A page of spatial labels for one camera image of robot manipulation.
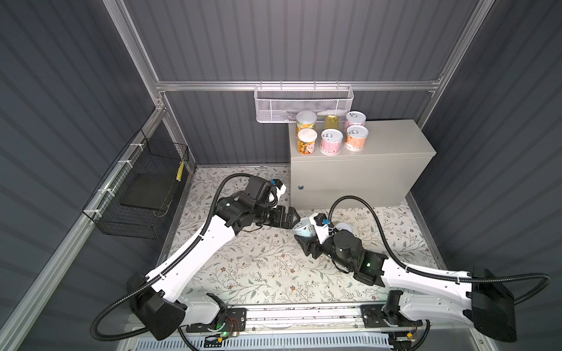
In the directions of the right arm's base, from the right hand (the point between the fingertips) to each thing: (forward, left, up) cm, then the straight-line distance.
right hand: (304, 231), depth 74 cm
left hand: (+3, +5, +5) cm, 8 cm away
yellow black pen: (+22, +47, +8) cm, 53 cm away
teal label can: (-2, 0, +5) cm, 5 cm away
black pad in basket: (+11, +53, +11) cm, 55 cm away
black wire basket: (+24, +59, +14) cm, 66 cm away
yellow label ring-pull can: (+10, -18, -14) cm, 25 cm away
